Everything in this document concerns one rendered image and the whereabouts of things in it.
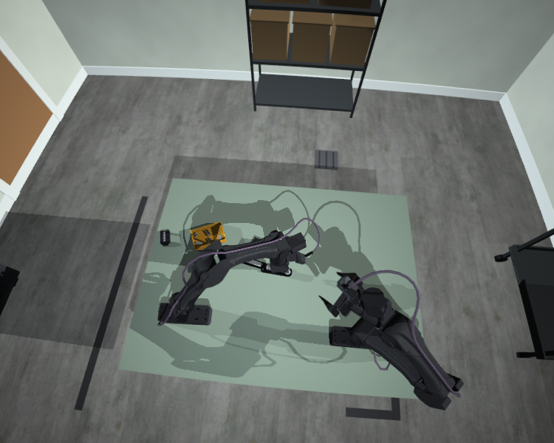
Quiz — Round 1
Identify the orange tray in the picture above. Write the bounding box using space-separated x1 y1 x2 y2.
191 222 227 250

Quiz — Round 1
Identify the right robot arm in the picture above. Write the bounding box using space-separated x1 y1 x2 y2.
332 287 464 411

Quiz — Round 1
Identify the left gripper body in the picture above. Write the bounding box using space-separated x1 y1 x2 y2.
270 252 305 273

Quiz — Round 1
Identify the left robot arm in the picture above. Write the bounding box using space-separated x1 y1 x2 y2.
158 230 307 324

